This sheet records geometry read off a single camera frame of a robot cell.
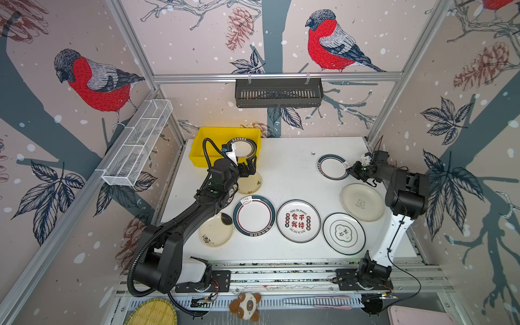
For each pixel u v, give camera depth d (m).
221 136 1.19
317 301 0.70
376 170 0.81
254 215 0.92
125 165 0.71
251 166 0.76
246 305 0.66
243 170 0.75
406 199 0.58
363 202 0.95
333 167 1.08
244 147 1.16
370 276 0.67
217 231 0.86
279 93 1.04
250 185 0.99
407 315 0.65
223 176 0.63
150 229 0.44
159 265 0.41
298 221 0.88
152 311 0.67
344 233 0.85
